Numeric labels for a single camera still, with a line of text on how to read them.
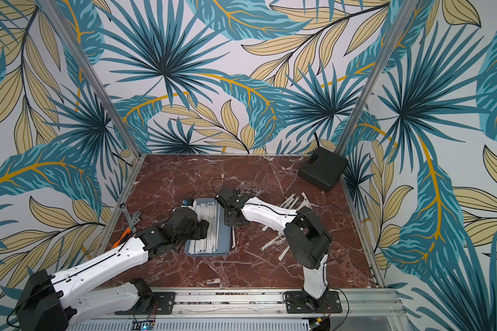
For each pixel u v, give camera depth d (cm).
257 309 73
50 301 39
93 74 85
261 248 86
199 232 72
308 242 48
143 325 72
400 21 71
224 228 91
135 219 92
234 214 63
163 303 73
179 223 59
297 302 73
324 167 113
